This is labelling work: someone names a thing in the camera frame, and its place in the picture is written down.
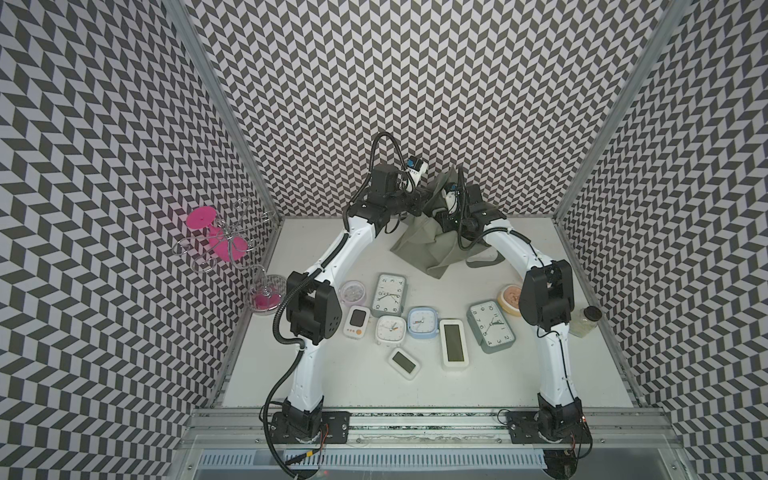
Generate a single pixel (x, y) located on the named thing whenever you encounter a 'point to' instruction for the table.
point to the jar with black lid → (585, 321)
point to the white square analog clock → (390, 329)
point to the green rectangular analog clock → (390, 294)
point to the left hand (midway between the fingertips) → (432, 193)
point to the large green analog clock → (490, 326)
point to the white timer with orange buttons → (356, 322)
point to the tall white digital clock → (454, 345)
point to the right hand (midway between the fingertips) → (445, 219)
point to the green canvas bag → (423, 239)
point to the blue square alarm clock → (422, 322)
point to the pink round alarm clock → (351, 292)
